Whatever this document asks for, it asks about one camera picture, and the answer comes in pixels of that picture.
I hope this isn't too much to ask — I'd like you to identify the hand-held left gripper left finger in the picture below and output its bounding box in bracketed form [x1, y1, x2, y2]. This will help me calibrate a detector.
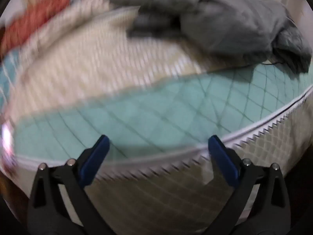
[27, 135, 115, 235]

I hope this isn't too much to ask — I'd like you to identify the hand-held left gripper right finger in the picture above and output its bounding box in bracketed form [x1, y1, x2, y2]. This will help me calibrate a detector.
[203, 135, 291, 235]

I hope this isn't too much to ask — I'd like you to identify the grey puffer jacket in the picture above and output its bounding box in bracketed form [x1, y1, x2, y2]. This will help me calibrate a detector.
[109, 0, 313, 74]

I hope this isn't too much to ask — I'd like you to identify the patchwork patterned bed cover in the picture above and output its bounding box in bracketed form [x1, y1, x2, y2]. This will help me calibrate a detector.
[0, 0, 313, 226]

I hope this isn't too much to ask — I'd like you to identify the red floral quilt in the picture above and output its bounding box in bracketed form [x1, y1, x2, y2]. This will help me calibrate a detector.
[1, 0, 98, 53]

